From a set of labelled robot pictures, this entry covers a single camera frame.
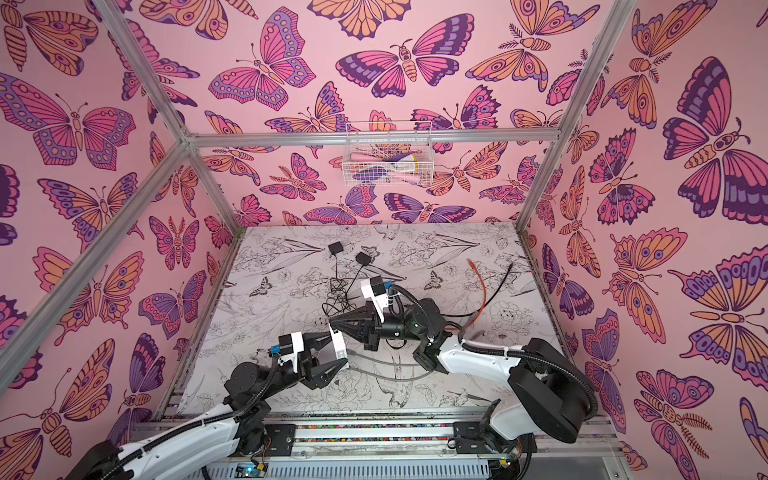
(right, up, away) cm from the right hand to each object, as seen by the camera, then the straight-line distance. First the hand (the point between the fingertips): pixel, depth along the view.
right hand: (334, 322), depth 62 cm
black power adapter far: (-9, +17, +51) cm, 55 cm away
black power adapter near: (+2, +13, +48) cm, 49 cm away
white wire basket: (+11, +47, +34) cm, 59 cm away
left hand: (0, -6, +4) cm, 8 cm away
